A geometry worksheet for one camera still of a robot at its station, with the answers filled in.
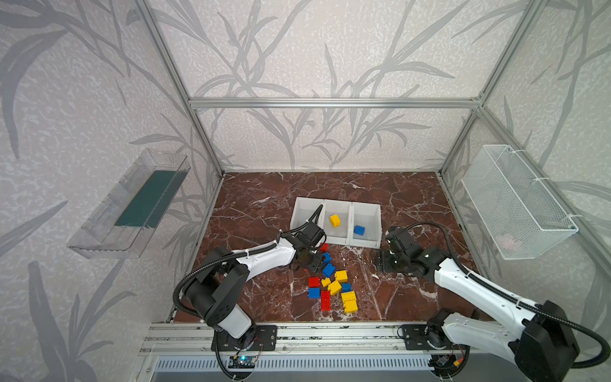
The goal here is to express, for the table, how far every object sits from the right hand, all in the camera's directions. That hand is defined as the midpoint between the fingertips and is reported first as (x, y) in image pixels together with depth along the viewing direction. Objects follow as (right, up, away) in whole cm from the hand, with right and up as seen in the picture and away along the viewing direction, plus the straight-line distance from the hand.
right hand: (382, 254), depth 84 cm
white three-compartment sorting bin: (-11, +10, +9) cm, 17 cm away
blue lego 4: (-24, -13, -2) cm, 28 cm away
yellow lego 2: (-14, -8, +1) cm, 17 cm away
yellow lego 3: (-17, -11, -2) cm, 21 cm away
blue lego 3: (-19, -6, +2) cm, 20 cm away
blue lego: (-6, +6, +15) cm, 17 cm away
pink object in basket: (+37, +6, -12) cm, 39 cm away
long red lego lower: (-20, -15, -4) cm, 26 cm away
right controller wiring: (+18, -31, -11) cm, 38 cm away
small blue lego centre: (-13, -12, -1) cm, 17 cm away
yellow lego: (-16, +10, +15) cm, 24 cm away
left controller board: (-46, -30, -13) cm, 56 cm away
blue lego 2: (-19, -3, +5) cm, 20 cm away
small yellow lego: (-20, -10, 0) cm, 22 cm away
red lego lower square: (-25, -10, 0) cm, 27 cm away
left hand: (-23, -2, +5) cm, 24 cm away
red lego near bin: (-21, 0, +9) cm, 22 cm away
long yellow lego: (-12, -15, -4) cm, 20 cm away
